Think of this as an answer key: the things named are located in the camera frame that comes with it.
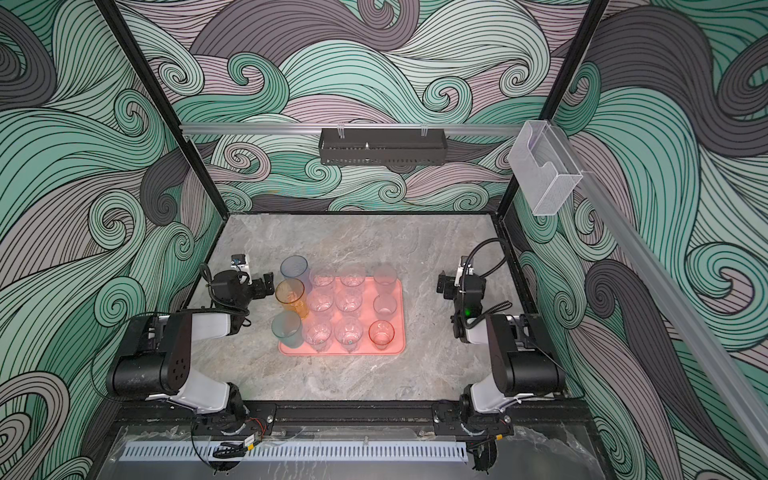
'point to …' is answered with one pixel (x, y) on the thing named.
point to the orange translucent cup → (290, 292)
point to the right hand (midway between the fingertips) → (457, 272)
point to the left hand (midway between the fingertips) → (257, 272)
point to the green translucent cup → (287, 327)
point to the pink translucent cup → (381, 333)
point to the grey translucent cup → (384, 306)
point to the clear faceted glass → (321, 302)
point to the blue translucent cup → (293, 266)
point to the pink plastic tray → (353, 316)
